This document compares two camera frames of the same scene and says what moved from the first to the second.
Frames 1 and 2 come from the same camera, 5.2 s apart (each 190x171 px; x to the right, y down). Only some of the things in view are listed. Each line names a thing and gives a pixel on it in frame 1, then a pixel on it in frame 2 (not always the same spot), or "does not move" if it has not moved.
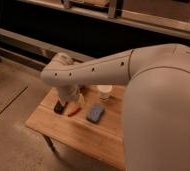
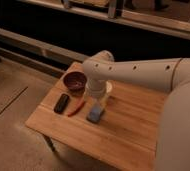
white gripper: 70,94 → 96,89
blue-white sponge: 95,113 does not move
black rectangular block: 59,108 does not move
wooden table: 93,126 does not move
